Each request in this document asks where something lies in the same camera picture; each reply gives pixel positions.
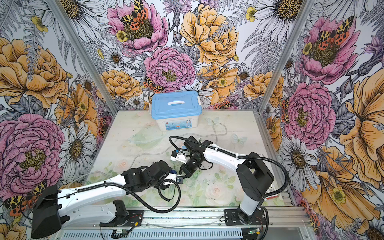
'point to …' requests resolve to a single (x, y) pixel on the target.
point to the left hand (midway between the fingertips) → (166, 174)
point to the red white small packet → (273, 196)
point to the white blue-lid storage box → (175, 110)
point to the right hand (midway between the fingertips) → (181, 180)
